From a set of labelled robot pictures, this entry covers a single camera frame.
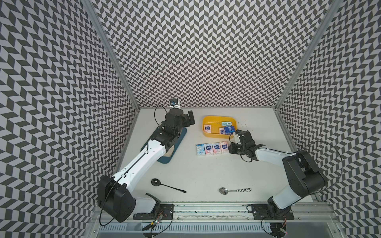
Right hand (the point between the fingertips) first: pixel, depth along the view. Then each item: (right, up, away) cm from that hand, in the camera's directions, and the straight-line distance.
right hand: (228, 149), depth 94 cm
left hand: (-27, +22, -16) cm, 38 cm away
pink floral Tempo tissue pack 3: (-3, +11, +7) cm, 14 cm away
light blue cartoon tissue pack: (-18, 0, -2) cm, 18 cm away
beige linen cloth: (-34, +3, -21) cm, 40 cm away
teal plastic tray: (-39, -6, -3) cm, 40 cm away
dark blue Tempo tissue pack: (+2, +12, +5) cm, 13 cm away
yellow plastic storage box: (-6, +17, +15) cm, 24 cm away
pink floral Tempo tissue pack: (-3, +1, 0) cm, 3 cm away
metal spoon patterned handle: (-6, -19, -16) cm, 25 cm away
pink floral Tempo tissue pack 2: (-13, +13, +8) cm, 20 cm away
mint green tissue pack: (0, +16, +8) cm, 18 cm away
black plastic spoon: (-42, -15, -13) cm, 47 cm away
